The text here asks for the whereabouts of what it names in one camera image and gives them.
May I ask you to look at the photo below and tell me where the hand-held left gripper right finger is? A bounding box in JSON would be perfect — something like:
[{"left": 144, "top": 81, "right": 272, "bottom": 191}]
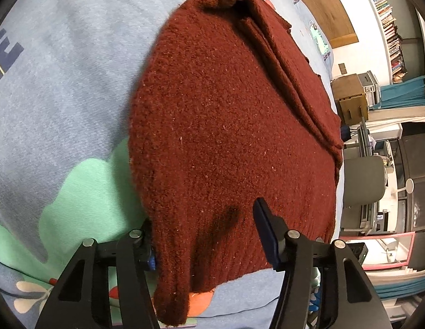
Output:
[{"left": 252, "top": 198, "right": 393, "bottom": 329}]

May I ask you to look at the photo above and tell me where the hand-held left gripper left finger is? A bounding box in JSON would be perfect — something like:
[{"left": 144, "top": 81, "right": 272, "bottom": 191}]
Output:
[{"left": 34, "top": 224, "right": 162, "bottom": 329}]

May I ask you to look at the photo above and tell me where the dark red knit sweater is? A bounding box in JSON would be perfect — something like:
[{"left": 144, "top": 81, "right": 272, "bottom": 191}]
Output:
[{"left": 128, "top": 0, "right": 345, "bottom": 328}]

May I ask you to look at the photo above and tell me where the black box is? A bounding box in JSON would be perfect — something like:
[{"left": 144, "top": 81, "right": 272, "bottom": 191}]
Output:
[{"left": 347, "top": 242, "right": 370, "bottom": 265}]

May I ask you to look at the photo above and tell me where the grey-green chair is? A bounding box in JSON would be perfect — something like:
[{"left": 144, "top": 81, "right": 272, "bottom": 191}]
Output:
[{"left": 342, "top": 155, "right": 389, "bottom": 210}]

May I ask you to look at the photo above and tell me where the teal fabric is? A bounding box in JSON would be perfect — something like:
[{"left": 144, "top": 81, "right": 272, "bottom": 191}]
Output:
[{"left": 373, "top": 273, "right": 425, "bottom": 299}]

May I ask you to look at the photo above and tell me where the white desk lamp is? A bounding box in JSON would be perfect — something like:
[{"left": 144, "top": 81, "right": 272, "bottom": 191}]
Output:
[{"left": 393, "top": 179, "right": 416, "bottom": 193}]

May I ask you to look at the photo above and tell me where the cardboard box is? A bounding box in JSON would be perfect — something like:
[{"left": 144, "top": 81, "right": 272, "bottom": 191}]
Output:
[{"left": 331, "top": 73, "right": 371, "bottom": 124}]

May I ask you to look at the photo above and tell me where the grey printer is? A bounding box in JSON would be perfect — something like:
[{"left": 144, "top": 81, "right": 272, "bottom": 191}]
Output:
[{"left": 358, "top": 70, "right": 382, "bottom": 106}]

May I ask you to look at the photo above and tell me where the blue printed blanket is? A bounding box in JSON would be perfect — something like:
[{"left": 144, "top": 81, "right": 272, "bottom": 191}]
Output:
[{"left": 0, "top": 0, "right": 340, "bottom": 329}]

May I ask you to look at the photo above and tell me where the teal curtain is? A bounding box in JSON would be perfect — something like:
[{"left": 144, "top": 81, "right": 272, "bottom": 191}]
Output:
[{"left": 380, "top": 75, "right": 425, "bottom": 111}]

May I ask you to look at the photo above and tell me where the wooden headboard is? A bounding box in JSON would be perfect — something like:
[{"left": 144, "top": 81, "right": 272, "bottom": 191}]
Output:
[{"left": 283, "top": 0, "right": 358, "bottom": 47}]

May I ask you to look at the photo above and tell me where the row of books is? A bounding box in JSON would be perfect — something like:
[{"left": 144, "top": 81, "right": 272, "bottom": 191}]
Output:
[{"left": 358, "top": 0, "right": 407, "bottom": 83}]

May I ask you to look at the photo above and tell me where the pink frame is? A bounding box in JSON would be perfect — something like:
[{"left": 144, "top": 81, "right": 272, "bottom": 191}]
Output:
[{"left": 339, "top": 231, "right": 416, "bottom": 271}]

